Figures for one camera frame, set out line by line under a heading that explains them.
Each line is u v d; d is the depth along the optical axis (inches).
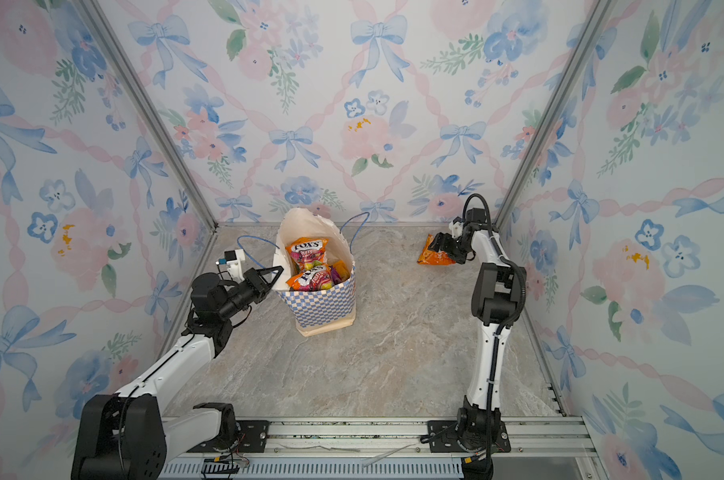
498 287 25.0
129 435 15.9
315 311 30.5
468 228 32.7
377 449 28.8
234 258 29.3
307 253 33.0
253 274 28.2
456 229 39.5
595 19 27.3
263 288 27.9
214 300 24.7
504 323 24.7
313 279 31.5
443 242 38.3
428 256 42.0
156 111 34.6
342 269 38.4
